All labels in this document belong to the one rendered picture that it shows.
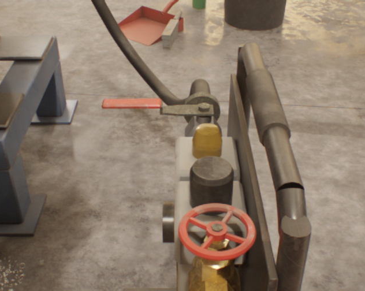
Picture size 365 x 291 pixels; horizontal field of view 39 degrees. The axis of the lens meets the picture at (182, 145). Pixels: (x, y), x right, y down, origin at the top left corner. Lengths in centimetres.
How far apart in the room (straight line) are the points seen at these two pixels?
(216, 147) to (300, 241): 24
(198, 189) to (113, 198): 77
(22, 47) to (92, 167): 39
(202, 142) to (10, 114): 64
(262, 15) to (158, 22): 46
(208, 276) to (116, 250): 68
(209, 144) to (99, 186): 75
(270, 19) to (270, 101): 174
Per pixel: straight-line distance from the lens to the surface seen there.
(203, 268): 50
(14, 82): 134
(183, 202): 57
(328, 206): 131
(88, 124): 159
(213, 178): 53
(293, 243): 42
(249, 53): 66
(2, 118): 117
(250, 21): 225
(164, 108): 72
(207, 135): 62
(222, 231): 48
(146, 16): 238
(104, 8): 129
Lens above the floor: 84
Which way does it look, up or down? 35 degrees down
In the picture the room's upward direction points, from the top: straight up
